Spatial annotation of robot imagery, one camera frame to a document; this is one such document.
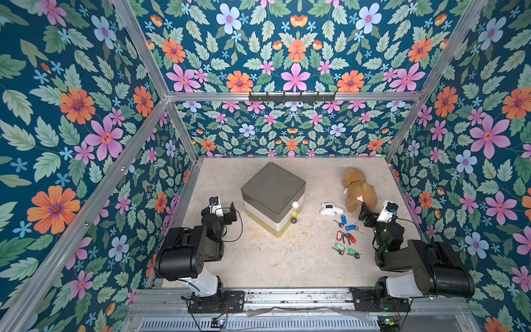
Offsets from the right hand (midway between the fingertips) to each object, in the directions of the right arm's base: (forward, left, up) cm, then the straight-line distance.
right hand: (375, 204), depth 87 cm
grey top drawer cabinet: (-5, +44, +10) cm, 45 cm away
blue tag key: (-5, +9, -12) cm, 16 cm away
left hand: (+1, +67, -2) cm, 67 cm away
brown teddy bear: (+6, +6, +1) cm, 9 cm away
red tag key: (-10, +10, -12) cm, 18 cm away
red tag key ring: (-10, +14, -12) cm, 21 cm away
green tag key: (-15, +15, -12) cm, 25 cm away
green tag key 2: (-16, +10, -12) cm, 23 cm away
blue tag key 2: (-3, +11, -12) cm, 16 cm away
